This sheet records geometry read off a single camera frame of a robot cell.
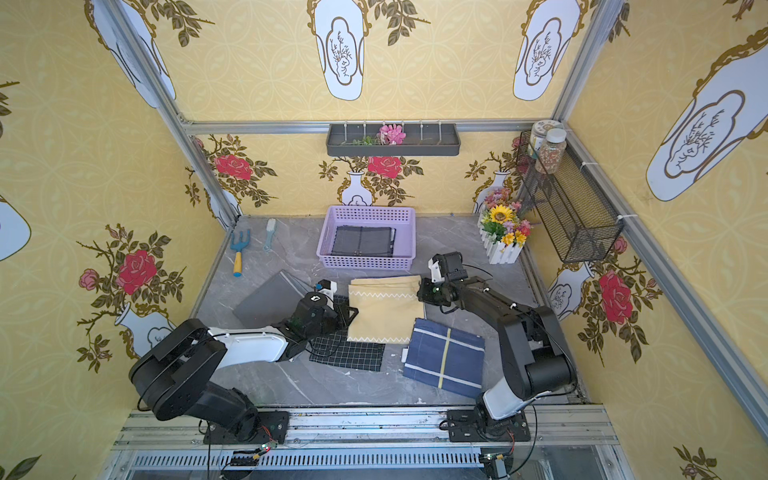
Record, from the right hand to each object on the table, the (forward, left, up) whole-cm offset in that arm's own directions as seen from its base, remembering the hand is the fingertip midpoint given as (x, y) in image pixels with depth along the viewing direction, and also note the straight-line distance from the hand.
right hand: (426, 288), depth 94 cm
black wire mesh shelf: (+9, -39, +23) cm, 47 cm away
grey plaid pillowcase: (+23, +22, -5) cm, 32 cm away
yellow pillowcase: (-8, +11, 0) cm, 14 cm away
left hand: (-7, +23, 0) cm, 24 cm away
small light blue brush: (+27, +60, -5) cm, 66 cm away
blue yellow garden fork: (+17, +69, -4) cm, 71 cm away
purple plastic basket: (+33, +7, -3) cm, 34 cm away
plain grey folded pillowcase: (-3, +47, -4) cm, 48 cm away
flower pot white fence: (+17, -24, +10) cm, 31 cm away
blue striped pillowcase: (-20, -5, -4) cm, 21 cm away
